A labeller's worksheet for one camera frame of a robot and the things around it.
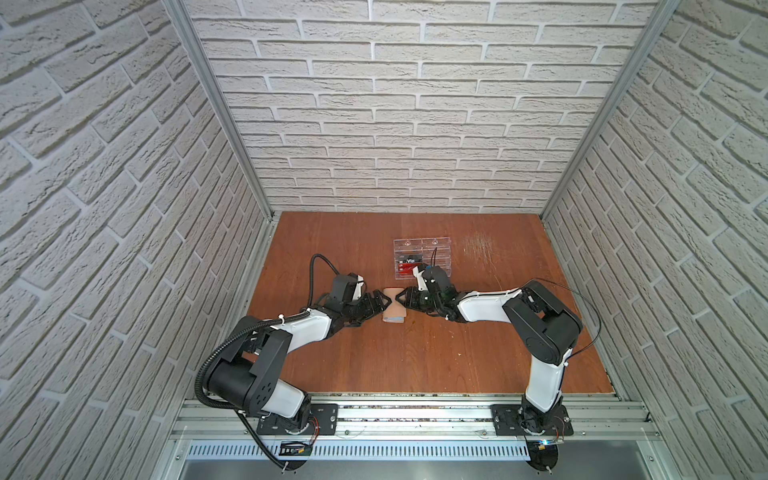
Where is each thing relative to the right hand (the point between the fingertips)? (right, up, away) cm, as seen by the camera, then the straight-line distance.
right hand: (403, 298), depth 94 cm
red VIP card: (+1, +9, +6) cm, 11 cm away
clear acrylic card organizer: (+4, +15, +9) cm, 18 cm away
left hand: (-5, 0, -5) cm, 7 cm away
